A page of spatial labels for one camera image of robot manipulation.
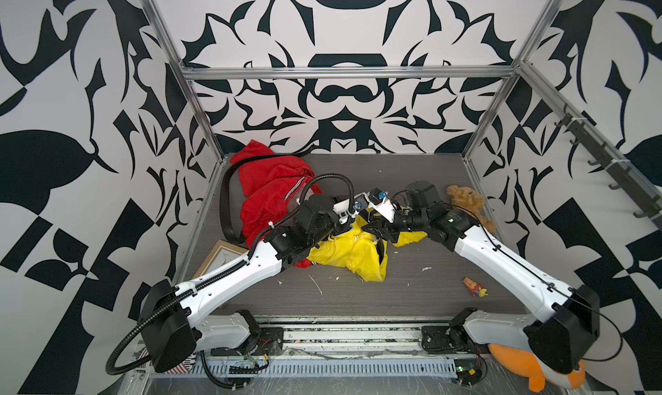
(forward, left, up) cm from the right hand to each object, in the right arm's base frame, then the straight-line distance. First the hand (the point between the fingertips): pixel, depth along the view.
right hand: (365, 216), depth 75 cm
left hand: (+4, +6, +5) cm, 9 cm away
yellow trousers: (-6, +2, -8) cm, 11 cm away
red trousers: (+17, +33, -8) cm, 38 cm away
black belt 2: (+27, +55, -20) cm, 64 cm away
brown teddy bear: (+14, -41, -14) cm, 45 cm away
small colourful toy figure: (-14, -34, -20) cm, 43 cm away
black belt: (-7, -4, -7) cm, 11 cm away
